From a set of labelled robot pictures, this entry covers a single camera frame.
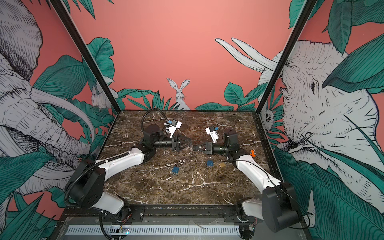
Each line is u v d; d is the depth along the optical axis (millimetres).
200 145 750
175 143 674
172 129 701
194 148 762
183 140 690
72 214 751
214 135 735
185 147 690
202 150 746
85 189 434
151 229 780
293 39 798
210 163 921
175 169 888
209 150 691
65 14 717
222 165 921
